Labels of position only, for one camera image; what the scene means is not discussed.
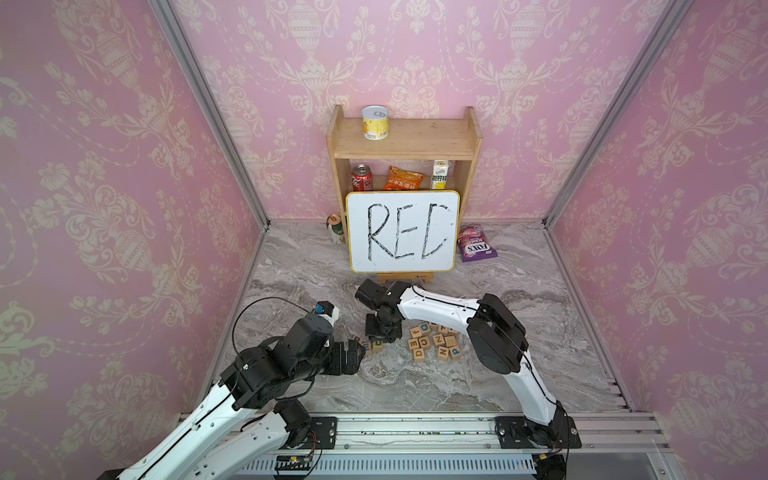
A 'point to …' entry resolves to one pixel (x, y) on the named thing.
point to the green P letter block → (453, 331)
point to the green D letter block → (377, 346)
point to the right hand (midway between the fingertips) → (372, 341)
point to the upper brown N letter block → (438, 339)
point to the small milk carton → (440, 174)
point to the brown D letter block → (418, 354)
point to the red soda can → (362, 178)
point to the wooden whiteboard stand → (425, 276)
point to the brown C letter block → (424, 342)
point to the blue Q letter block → (425, 328)
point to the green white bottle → (335, 225)
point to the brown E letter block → (413, 343)
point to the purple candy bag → (473, 244)
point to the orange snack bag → (399, 179)
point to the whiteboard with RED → (403, 231)
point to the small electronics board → (292, 463)
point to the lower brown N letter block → (443, 353)
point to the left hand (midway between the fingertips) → (352, 354)
